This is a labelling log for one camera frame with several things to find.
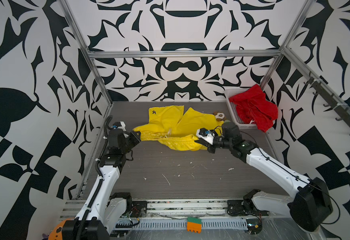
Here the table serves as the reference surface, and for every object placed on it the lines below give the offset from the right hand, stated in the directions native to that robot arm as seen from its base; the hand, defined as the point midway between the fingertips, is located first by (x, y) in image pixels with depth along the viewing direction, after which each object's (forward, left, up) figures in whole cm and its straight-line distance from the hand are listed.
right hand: (199, 136), depth 77 cm
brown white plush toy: (+27, -19, -18) cm, 38 cm away
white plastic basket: (+16, -29, -12) cm, 35 cm away
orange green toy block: (-36, +4, -19) cm, 41 cm away
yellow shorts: (+18, +16, -14) cm, 28 cm away
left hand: (+4, +31, +2) cm, 31 cm away
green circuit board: (-36, -24, -22) cm, 49 cm away
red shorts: (+31, -41, -12) cm, 53 cm away
